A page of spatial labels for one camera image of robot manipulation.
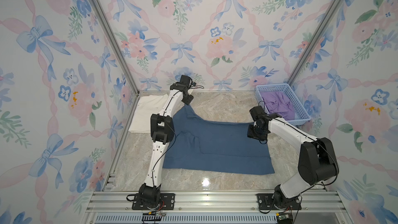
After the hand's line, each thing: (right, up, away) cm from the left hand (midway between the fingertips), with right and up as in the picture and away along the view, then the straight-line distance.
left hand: (186, 97), depth 106 cm
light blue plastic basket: (+76, -12, -4) cm, 78 cm away
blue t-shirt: (+19, -30, -14) cm, 38 cm away
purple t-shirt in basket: (+65, -4, +5) cm, 65 cm away
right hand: (+40, -23, -16) cm, 49 cm away
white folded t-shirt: (-29, -6, +4) cm, 30 cm away
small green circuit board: (+50, -59, -33) cm, 84 cm away
